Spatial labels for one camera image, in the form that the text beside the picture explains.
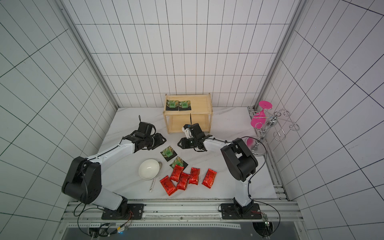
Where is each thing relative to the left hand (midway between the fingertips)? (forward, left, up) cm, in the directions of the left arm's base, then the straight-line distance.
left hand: (162, 143), depth 89 cm
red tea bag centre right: (-18, -19, -5) cm, 27 cm away
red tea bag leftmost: (-23, -5, -6) cm, 24 cm away
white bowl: (-14, +7, -6) cm, 17 cm away
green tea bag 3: (-2, -3, -9) cm, 9 cm away
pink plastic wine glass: (+11, -58, +11) cm, 60 cm away
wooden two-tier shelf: (+15, -24, +12) cm, 31 cm away
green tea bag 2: (+20, -13, +13) cm, 27 cm away
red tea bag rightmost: (-19, -28, -6) cm, 34 cm away
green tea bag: (+22, -5, +13) cm, 26 cm away
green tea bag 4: (-8, -10, -8) cm, 15 cm away
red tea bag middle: (-21, -13, -5) cm, 25 cm away
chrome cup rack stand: (+2, -61, +21) cm, 64 cm away
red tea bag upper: (-16, -9, -6) cm, 19 cm away
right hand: (0, -7, -3) cm, 8 cm away
